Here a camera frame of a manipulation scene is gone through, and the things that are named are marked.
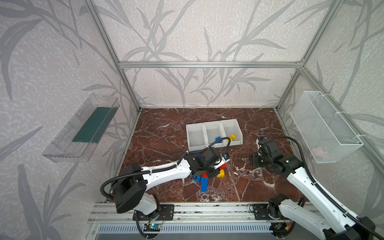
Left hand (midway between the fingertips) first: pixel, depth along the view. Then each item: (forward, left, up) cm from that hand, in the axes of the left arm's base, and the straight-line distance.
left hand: (219, 162), depth 80 cm
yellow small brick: (+22, -11, -8) cm, 26 cm away
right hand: (+4, -18, +4) cm, 19 cm away
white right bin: (+31, -13, -10) cm, 35 cm away
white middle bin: (+28, +1, -11) cm, 30 cm away
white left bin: (+23, +13, -10) cm, 28 cm away
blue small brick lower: (-5, +11, -9) cm, 15 cm away
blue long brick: (-9, +8, -9) cm, 15 cm away
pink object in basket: (+1, -48, +11) cm, 50 cm away
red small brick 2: (-12, +9, +16) cm, 22 cm away
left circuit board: (-28, +33, -12) cm, 45 cm away
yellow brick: (-4, -2, -6) cm, 8 cm away
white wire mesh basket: (+1, -43, +26) cm, 50 cm away
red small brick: (-5, -1, +8) cm, 10 cm away
